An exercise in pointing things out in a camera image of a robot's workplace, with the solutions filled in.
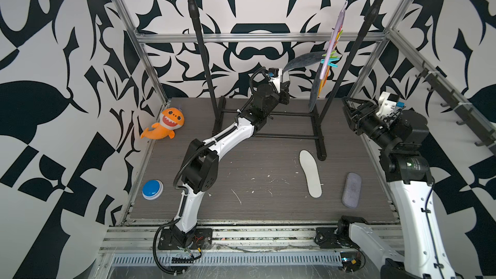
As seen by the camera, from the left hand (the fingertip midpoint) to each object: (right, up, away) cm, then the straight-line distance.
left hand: (286, 77), depth 79 cm
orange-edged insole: (+14, -40, +14) cm, 44 cm away
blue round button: (-56, -47, +4) cm, 73 cm away
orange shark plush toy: (-55, -17, +21) cm, 61 cm away
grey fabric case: (+29, -48, +3) cm, 56 cm away
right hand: (+14, -11, -19) cm, 26 cm away
